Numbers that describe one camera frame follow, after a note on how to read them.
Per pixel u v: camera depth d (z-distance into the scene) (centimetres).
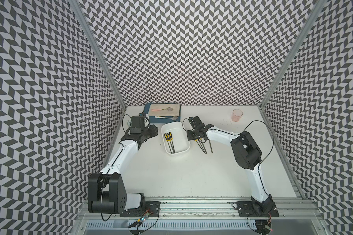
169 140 99
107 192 40
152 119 113
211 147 96
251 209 65
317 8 68
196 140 89
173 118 111
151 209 72
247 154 55
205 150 95
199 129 77
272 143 101
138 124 65
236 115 104
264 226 66
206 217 72
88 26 79
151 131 77
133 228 68
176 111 115
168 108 118
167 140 99
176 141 99
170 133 102
